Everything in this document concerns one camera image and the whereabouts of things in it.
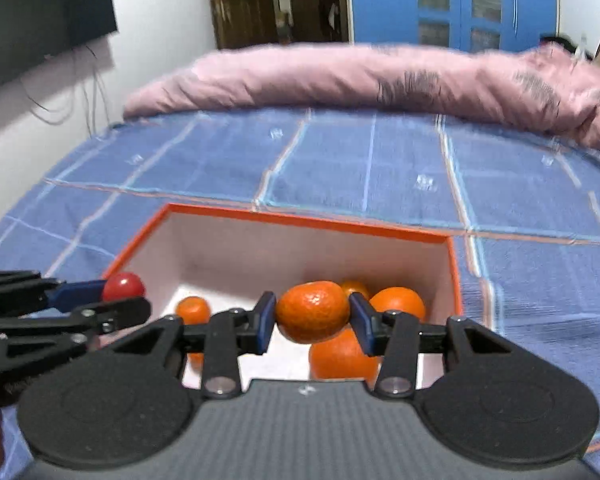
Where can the blue plaid bed sheet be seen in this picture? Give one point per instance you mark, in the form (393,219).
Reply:
(330,170)

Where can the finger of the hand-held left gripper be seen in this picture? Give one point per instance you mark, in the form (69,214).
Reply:
(77,292)
(125,308)

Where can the black wall television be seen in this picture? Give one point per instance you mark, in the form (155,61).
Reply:
(35,15)

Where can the medium orange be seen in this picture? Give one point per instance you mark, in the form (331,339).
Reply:
(400,302)

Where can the orange cardboard box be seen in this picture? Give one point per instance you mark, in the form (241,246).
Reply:
(280,250)

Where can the pink floral duvet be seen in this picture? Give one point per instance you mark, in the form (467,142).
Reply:
(330,77)

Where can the black clothing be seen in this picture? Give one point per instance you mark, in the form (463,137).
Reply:
(555,42)

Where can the red cherry tomato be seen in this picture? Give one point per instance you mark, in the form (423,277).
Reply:
(125,286)

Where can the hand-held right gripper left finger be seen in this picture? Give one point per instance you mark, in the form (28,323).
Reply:
(266,322)

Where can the small mandarin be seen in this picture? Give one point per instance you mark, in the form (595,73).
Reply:
(192,310)
(196,359)
(356,288)

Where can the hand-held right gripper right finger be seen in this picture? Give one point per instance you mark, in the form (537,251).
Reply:
(357,322)

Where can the blue wardrobe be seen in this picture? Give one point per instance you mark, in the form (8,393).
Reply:
(455,0)

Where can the oblong mandarin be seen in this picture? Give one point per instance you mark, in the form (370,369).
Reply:
(312,312)

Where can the large orange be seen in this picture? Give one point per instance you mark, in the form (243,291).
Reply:
(340,360)

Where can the brown wooden door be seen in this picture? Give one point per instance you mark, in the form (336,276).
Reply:
(240,2)

